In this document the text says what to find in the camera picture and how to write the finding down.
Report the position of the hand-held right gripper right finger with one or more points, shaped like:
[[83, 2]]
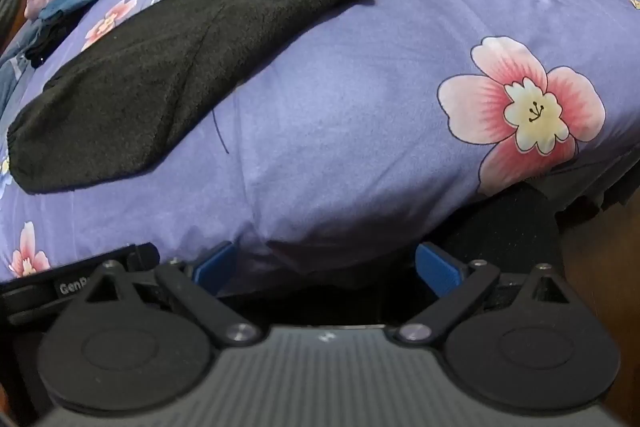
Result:
[[440, 269]]

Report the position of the dark grey knit pants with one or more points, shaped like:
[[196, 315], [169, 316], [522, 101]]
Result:
[[150, 72]]

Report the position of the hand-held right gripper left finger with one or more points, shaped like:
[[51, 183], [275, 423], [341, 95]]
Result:
[[216, 266]]

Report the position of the purple floral bed sheet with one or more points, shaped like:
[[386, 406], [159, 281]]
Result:
[[350, 107]]

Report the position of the black garment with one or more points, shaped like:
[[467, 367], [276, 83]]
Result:
[[47, 42]]

